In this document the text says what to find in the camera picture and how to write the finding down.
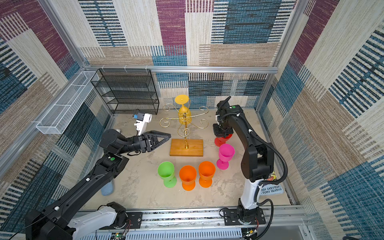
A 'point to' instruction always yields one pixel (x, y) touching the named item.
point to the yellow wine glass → (184, 114)
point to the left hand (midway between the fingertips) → (168, 138)
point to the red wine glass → (219, 141)
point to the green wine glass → (166, 170)
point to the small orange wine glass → (188, 174)
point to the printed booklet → (271, 189)
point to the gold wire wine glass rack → (185, 147)
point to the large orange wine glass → (206, 170)
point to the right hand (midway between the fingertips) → (220, 136)
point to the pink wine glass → (226, 152)
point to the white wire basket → (56, 119)
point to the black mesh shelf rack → (127, 91)
